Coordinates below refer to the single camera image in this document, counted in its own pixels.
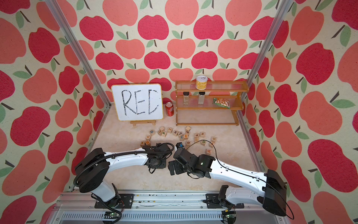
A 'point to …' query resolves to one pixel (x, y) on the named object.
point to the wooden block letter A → (208, 151)
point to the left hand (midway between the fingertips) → (163, 168)
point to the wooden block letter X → (175, 133)
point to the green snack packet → (222, 102)
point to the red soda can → (169, 109)
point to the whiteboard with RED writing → (139, 101)
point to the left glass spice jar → (186, 98)
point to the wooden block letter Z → (170, 130)
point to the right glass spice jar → (201, 97)
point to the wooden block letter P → (164, 134)
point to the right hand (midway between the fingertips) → (175, 168)
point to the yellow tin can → (201, 82)
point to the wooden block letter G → (188, 143)
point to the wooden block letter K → (142, 143)
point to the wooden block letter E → (186, 136)
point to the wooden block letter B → (148, 143)
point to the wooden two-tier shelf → (208, 114)
